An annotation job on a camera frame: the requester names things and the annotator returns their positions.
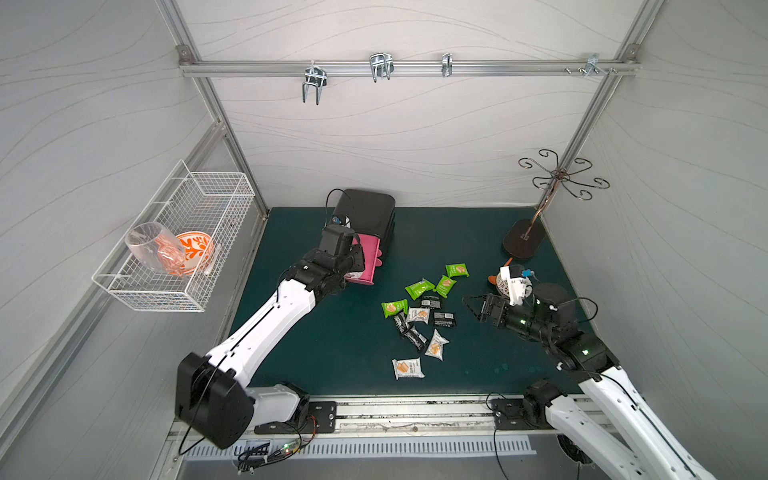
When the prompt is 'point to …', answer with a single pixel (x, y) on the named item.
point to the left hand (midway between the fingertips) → (358, 251)
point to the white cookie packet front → (407, 368)
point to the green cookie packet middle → (444, 286)
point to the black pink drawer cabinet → (372, 215)
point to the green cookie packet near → (395, 307)
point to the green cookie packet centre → (420, 288)
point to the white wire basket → (212, 202)
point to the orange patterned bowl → (185, 254)
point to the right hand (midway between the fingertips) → (473, 300)
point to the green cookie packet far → (458, 269)
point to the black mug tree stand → (525, 238)
